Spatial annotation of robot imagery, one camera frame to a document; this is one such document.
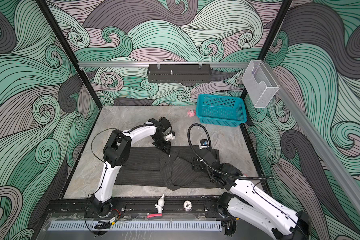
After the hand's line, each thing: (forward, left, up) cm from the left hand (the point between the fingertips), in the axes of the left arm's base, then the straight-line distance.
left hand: (167, 151), depth 94 cm
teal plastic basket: (+37, -41, 0) cm, 56 cm away
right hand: (-11, -16, +14) cm, 24 cm away
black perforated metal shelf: (+40, -6, +32) cm, 52 cm away
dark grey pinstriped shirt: (-10, +11, 0) cm, 15 cm away
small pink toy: (+32, -16, +2) cm, 36 cm away
